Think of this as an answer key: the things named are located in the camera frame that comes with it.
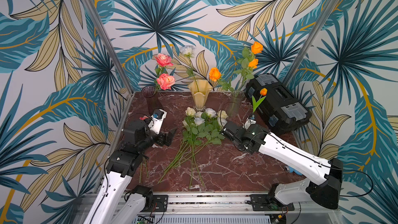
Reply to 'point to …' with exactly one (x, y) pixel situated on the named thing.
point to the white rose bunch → (199, 128)
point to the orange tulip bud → (263, 92)
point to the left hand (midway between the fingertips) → (166, 126)
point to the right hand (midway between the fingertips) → (240, 135)
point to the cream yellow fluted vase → (200, 89)
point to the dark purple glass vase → (153, 101)
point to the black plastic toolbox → (280, 111)
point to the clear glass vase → (233, 107)
